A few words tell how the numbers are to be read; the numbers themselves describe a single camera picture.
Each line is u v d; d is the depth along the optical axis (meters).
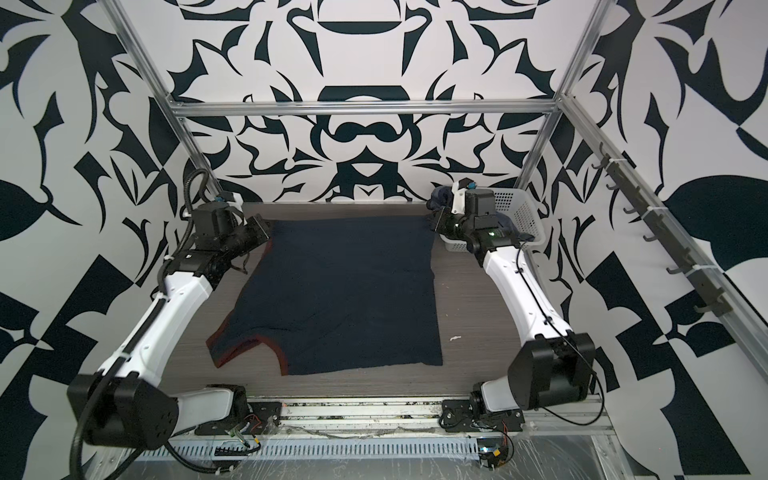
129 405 0.38
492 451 0.71
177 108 0.92
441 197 1.02
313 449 0.65
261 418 0.74
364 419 0.76
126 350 0.41
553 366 0.42
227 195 0.70
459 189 0.72
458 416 0.74
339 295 0.88
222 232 0.59
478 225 0.60
